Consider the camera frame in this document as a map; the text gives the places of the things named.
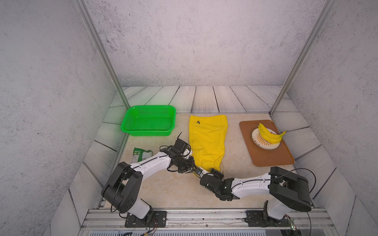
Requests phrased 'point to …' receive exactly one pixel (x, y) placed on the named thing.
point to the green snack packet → (140, 155)
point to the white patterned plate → (259, 141)
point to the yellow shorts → (207, 135)
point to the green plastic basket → (149, 120)
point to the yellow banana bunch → (274, 138)
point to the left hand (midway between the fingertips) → (199, 170)
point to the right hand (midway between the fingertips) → (211, 172)
